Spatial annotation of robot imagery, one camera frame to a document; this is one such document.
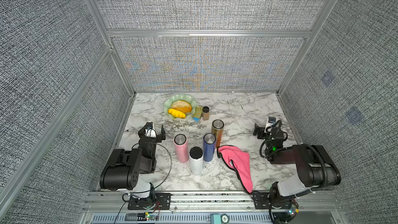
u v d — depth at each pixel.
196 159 0.65
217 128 0.76
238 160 0.84
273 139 0.70
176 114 1.00
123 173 0.44
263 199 0.74
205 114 0.98
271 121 0.79
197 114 1.00
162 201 0.73
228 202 0.75
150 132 0.76
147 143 0.79
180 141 0.71
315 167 0.46
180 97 1.10
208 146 0.74
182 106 1.03
